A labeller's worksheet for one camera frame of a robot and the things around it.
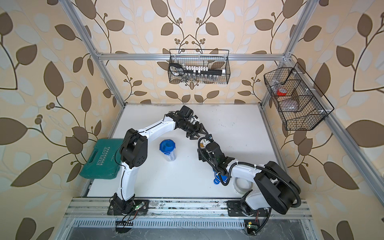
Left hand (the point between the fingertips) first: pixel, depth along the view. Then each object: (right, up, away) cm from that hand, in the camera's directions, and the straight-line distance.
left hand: (204, 133), depth 87 cm
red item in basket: (+42, +23, -6) cm, 49 cm away
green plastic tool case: (-59, -18, -2) cm, 61 cm away
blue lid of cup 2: (+5, -17, -24) cm, 29 cm away
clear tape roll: (+21, -29, -4) cm, 36 cm away
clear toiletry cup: (-19, -15, +1) cm, 24 cm away
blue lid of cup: (-21, -7, -5) cm, 22 cm away
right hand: (0, -10, +3) cm, 10 cm away
